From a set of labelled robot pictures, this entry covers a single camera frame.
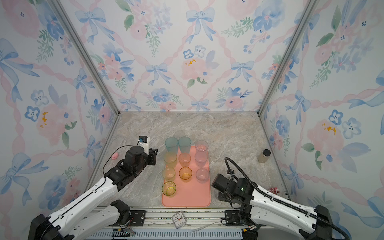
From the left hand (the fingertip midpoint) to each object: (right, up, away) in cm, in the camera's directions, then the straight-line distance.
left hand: (155, 148), depth 79 cm
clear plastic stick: (+25, -37, -7) cm, 45 cm away
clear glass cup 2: (+25, -16, +6) cm, 30 cm away
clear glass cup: (+25, -9, +15) cm, 30 cm away
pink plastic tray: (+19, -17, +5) cm, 26 cm away
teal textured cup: (+15, +1, +11) cm, 18 cm away
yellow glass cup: (+15, -16, +8) cm, 24 cm away
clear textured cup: (+25, -2, +18) cm, 31 cm away
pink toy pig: (-29, -7, +15) cm, 34 cm away
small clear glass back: (+10, +6, +27) cm, 29 cm away
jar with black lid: (+61, -7, +9) cm, 62 cm away
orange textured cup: (+14, -9, +13) cm, 21 cm away
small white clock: (+13, -33, -7) cm, 37 cm away
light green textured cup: (+6, -16, +7) cm, 18 cm away
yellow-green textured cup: (+7, -7, +7) cm, 12 cm away
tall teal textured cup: (+7, +1, +11) cm, 13 cm away
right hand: (+34, -23, -3) cm, 42 cm away
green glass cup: (+6, -22, +3) cm, 23 cm away
